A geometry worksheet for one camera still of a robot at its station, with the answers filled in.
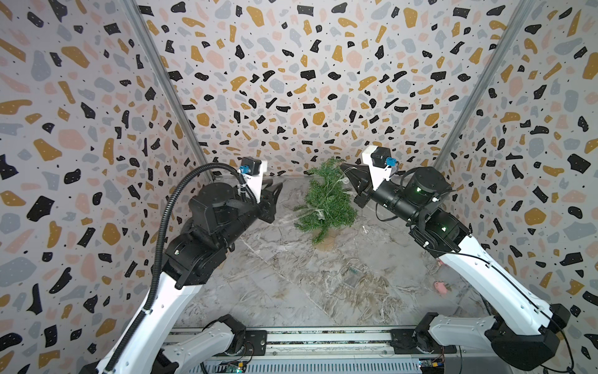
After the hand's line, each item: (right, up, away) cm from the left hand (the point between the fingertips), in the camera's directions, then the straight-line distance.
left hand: (279, 183), depth 56 cm
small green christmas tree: (+13, -6, +20) cm, 25 cm away
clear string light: (+10, -7, +14) cm, 18 cm away
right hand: (+16, +4, -1) cm, 16 cm away
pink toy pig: (+54, -36, +27) cm, 71 cm away
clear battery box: (+23, -33, +32) cm, 52 cm away
